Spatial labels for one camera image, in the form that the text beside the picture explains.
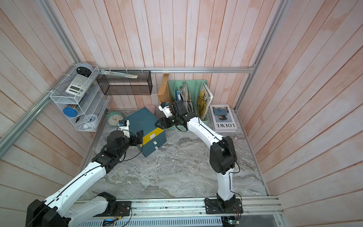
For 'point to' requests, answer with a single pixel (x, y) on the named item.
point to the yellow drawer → (151, 135)
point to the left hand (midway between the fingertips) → (136, 132)
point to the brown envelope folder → (165, 94)
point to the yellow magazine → (204, 98)
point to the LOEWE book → (222, 119)
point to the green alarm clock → (113, 118)
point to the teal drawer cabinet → (145, 120)
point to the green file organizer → (194, 86)
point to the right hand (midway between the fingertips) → (158, 123)
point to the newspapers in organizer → (186, 97)
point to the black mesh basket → (112, 85)
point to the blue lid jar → (70, 112)
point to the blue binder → (178, 96)
